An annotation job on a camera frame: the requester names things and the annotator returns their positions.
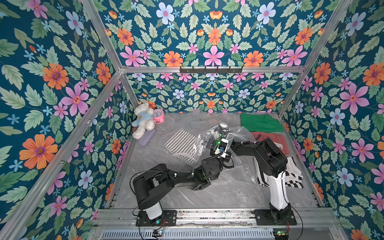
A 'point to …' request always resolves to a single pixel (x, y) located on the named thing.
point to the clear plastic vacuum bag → (236, 162)
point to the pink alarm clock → (158, 116)
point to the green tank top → (260, 123)
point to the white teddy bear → (144, 120)
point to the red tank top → (279, 138)
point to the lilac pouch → (146, 137)
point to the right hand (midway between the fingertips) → (205, 140)
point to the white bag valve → (223, 125)
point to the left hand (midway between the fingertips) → (226, 139)
